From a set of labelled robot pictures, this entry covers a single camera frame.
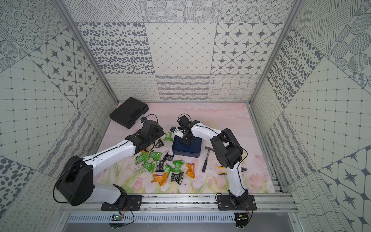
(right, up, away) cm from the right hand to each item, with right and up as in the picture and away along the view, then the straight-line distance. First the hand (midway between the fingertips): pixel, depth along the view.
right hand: (187, 140), depth 97 cm
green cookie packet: (-5, -13, -10) cm, 17 cm away
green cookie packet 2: (-20, -9, -6) cm, 22 cm away
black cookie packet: (-16, -14, -11) cm, 24 cm away
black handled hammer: (+15, -5, -4) cm, 16 cm away
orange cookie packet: (+3, -16, -13) cm, 21 cm away
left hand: (-16, +10, -10) cm, 21 cm away
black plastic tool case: (-45, +20, +11) cm, 50 cm away
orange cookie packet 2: (-15, -20, -15) cm, 29 cm away
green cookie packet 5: (-13, +2, +2) cm, 13 cm away
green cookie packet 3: (-22, -14, -11) cm, 28 cm away
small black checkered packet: (-11, -9, -8) cm, 17 cm away
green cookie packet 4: (-30, -10, -9) cm, 32 cm away
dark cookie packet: (-19, -2, -1) cm, 19 cm away
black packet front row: (-5, -19, -15) cm, 25 cm away
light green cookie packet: (-11, -15, -13) cm, 23 cm away
